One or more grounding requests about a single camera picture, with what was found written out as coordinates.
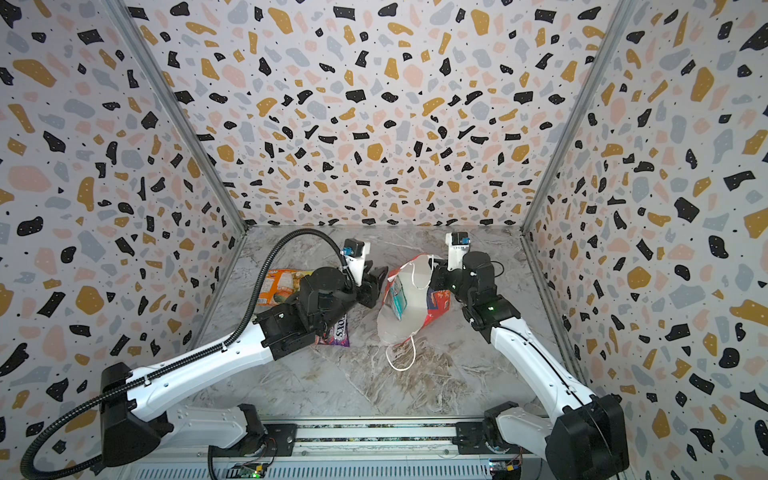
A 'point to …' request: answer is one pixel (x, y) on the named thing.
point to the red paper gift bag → (408, 305)
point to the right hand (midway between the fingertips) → (426, 255)
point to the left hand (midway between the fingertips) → (380, 262)
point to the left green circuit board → (248, 470)
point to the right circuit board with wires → (505, 469)
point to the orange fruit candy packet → (280, 284)
